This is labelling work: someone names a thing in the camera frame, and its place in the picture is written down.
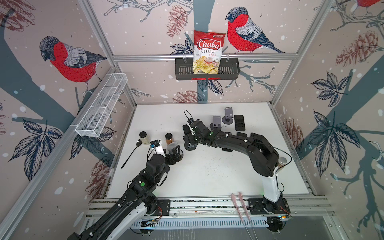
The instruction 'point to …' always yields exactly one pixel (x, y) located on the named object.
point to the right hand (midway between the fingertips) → (187, 139)
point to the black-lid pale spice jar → (144, 138)
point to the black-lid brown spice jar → (168, 137)
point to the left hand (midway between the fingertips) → (173, 148)
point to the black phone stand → (188, 137)
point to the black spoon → (139, 143)
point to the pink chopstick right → (248, 216)
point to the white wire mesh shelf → (92, 122)
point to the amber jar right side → (282, 161)
